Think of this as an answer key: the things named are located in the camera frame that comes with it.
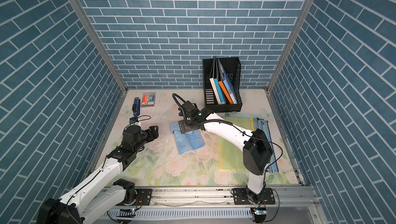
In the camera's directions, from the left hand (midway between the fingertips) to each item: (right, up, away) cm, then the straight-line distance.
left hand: (156, 128), depth 84 cm
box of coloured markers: (-15, +17, +28) cm, 36 cm away
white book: (+33, +22, +9) cm, 40 cm away
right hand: (+18, +2, 0) cm, 18 cm away
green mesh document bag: (+52, +5, +21) cm, 57 cm away
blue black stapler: (-21, +11, +22) cm, 32 cm away
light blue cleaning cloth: (+17, -9, +8) cm, 20 cm away
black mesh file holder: (+45, +38, +18) cm, 61 cm away
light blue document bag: (+65, 0, +16) cm, 67 cm away
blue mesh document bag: (+62, +1, +16) cm, 64 cm away
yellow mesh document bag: (+41, -14, +5) cm, 44 cm away
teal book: (+35, +21, +10) cm, 42 cm away
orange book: (+37, +24, +7) cm, 44 cm away
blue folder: (+42, +22, +10) cm, 48 cm away
